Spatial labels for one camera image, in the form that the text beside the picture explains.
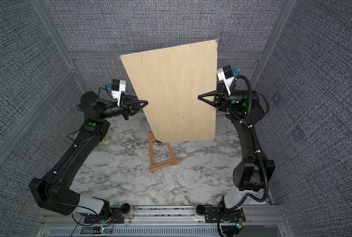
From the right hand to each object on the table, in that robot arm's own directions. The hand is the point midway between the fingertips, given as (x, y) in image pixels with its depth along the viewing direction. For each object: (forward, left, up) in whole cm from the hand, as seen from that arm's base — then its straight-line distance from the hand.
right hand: (199, 98), depth 53 cm
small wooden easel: (-7, +21, -46) cm, 51 cm away
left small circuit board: (-37, +42, -50) cm, 75 cm away
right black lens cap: (-29, -3, -42) cm, 51 cm away
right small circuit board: (-34, -22, -47) cm, 62 cm away
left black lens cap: (-28, +33, -44) cm, 62 cm away
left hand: (+3, +19, -4) cm, 19 cm away
